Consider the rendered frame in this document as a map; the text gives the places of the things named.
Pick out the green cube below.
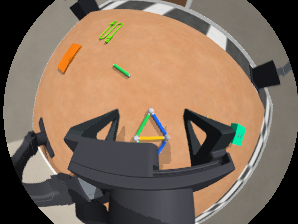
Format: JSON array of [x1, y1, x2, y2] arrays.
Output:
[[230, 123, 246, 146]]

